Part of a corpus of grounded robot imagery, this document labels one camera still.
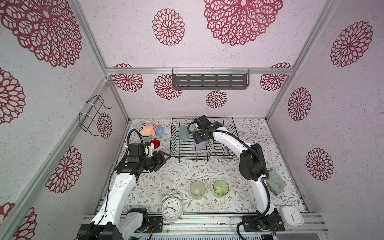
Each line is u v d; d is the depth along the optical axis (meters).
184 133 1.03
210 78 0.96
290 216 0.74
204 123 0.77
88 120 0.76
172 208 0.76
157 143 0.99
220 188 0.85
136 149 0.61
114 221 0.40
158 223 0.74
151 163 0.69
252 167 0.57
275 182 0.85
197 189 0.84
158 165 0.70
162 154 0.72
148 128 1.06
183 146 1.05
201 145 0.97
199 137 0.87
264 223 0.65
